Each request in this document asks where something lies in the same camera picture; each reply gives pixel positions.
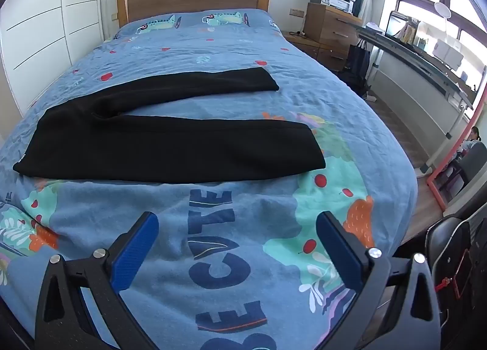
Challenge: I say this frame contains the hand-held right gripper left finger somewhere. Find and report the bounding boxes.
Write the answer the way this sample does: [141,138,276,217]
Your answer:
[34,212,160,350]

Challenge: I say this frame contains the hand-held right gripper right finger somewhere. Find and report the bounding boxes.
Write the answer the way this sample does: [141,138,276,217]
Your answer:
[316,212,443,350]

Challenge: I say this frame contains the black pants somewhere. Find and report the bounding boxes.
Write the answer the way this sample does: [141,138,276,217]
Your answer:
[12,67,327,184]

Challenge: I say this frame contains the black chair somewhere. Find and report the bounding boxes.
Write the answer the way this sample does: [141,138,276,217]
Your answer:
[424,217,487,350]

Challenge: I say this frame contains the red framed mirror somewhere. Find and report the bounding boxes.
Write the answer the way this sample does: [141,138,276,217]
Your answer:
[426,65,487,214]

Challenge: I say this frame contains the blue printed blanket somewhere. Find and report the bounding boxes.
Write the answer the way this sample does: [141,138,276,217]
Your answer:
[0,9,418,350]

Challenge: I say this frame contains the dark bag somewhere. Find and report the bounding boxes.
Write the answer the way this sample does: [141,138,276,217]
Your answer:
[344,40,371,88]

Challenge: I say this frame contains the wooden nightstand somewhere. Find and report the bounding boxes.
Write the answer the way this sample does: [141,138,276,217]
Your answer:
[282,30,351,71]

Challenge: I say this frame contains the grey desk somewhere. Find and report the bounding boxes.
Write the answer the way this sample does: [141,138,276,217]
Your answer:
[358,25,476,177]

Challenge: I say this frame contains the wooden dresser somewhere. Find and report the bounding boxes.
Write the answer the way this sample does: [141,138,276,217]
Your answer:
[304,2,364,54]

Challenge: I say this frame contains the white box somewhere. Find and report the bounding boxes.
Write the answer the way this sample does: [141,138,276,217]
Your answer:
[434,39,463,66]

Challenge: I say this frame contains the white wardrobe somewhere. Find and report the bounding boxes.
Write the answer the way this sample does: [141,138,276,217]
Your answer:
[0,0,105,141]

